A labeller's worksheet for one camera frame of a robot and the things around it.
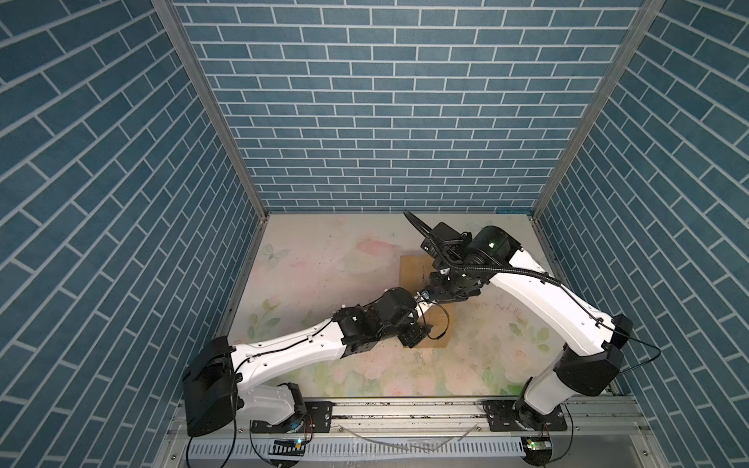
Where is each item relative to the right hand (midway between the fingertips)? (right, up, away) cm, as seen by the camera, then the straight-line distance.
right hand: (434, 295), depth 70 cm
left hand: (-2, -7, +5) cm, 9 cm away
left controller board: (-36, -39, +3) cm, 53 cm away
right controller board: (+27, -40, +4) cm, 49 cm away
